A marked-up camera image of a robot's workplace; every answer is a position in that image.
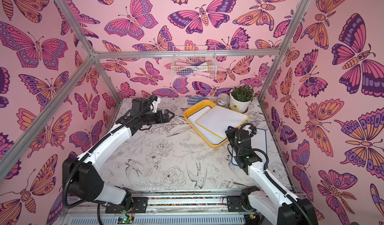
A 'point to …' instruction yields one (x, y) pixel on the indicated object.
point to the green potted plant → (243, 93)
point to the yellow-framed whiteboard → (217, 119)
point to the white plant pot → (237, 106)
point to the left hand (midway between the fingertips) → (170, 114)
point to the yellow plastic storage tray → (195, 108)
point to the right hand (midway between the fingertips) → (228, 124)
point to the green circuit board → (124, 220)
